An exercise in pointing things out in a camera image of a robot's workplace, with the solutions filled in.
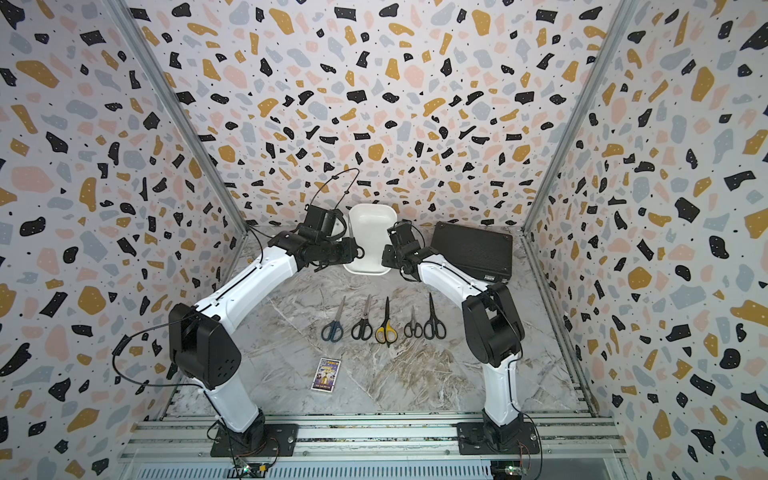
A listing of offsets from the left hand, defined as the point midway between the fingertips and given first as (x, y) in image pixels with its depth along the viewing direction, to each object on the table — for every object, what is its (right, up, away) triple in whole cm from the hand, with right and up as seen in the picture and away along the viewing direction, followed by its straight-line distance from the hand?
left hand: (360, 250), depth 85 cm
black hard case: (+43, -1, +24) cm, 50 cm away
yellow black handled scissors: (+7, -26, +7) cm, 27 cm away
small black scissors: (+15, -24, +10) cm, 30 cm away
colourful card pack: (-9, -35, -2) cm, 36 cm away
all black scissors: (+22, -24, +9) cm, 34 cm away
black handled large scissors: (0, -25, +9) cm, 26 cm away
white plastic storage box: (+1, +9, +17) cm, 19 cm away
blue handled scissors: (-9, -25, +9) cm, 28 cm away
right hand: (+8, -1, +10) cm, 13 cm away
